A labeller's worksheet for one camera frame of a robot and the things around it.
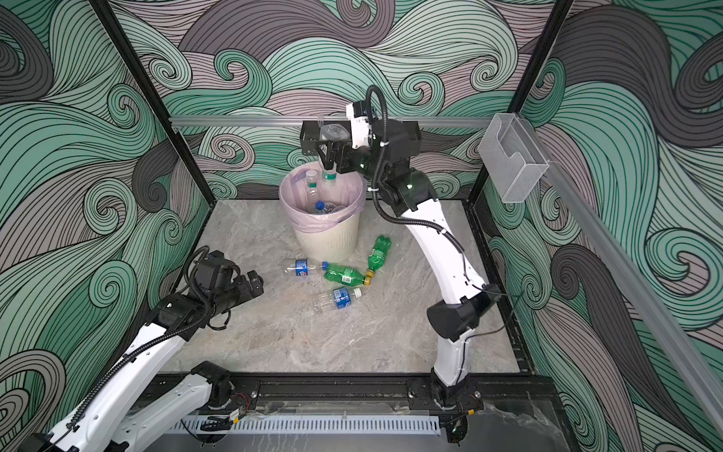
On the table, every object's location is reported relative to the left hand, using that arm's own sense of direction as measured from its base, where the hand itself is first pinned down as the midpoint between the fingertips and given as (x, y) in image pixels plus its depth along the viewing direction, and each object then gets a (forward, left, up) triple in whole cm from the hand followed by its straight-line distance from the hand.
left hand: (250, 282), depth 76 cm
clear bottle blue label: (+1, -25, -11) cm, 27 cm away
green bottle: (+18, -37, -13) cm, 43 cm away
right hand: (+19, -23, +33) cm, 44 cm away
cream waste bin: (+16, -20, +1) cm, 26 cm away
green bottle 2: (+10, -25, -13) cm, 30 cm away
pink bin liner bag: (+36, -25, -3) cm, 44 cm away
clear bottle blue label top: (+13, -11, -12) cm, 21 cm away
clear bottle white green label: (+33, -13, +4) cm, 36 cm away
